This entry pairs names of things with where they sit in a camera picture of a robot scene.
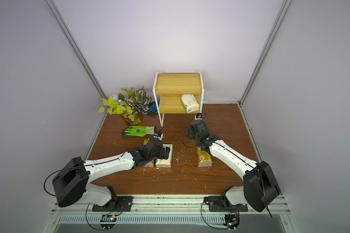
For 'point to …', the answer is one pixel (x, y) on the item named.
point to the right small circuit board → (232, 221)
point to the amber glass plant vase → (130, 104)
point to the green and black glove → (138, 131)
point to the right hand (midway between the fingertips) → (195, 125)
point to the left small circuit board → (108, 218)
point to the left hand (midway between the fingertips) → (166, 148)
